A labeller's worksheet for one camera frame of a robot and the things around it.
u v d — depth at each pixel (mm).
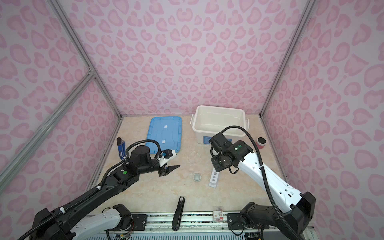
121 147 1003
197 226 720
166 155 607
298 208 375
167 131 1103
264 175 425
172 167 663
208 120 1050
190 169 919
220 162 621
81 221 451
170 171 705
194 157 952
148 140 532
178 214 760
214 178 837
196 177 864
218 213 743
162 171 642
